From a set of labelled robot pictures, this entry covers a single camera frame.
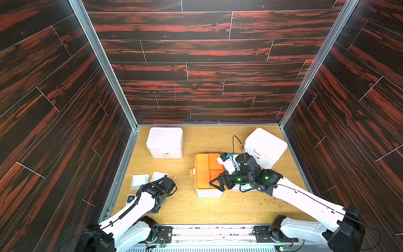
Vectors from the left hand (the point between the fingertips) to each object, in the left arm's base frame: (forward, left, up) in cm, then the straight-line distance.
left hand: (157, 199), depth 83 cm
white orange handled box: (+15, -27, +9) cm, 32 cm away
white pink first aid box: (+28, -61, +10) cm, 68 cm away
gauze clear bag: (+14, +4, -1) cm, 15 cm away
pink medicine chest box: (+28, -2, +13) cm, 31 cm away
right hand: (+6, -32, +16) cm, 36 cm away
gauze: (+11, +14, -1) cm, 17 cm away
